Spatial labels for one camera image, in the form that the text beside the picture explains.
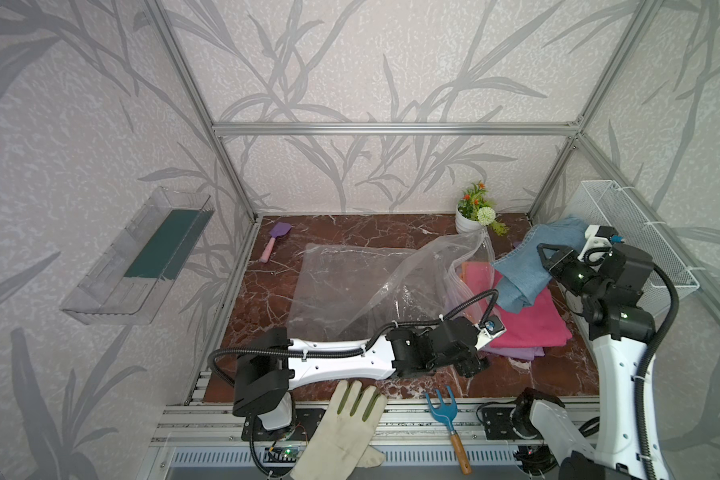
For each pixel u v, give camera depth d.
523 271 0.66
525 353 0.83
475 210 1.02
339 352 0.47
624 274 0.48
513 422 0.73
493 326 0.57
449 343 0.50
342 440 0.71
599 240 0.59
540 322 0.85
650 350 0.42
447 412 0.74
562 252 0.59
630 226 0.71
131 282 0.63
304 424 0.73
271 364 0.47
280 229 1.16
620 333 0.45
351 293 0.99
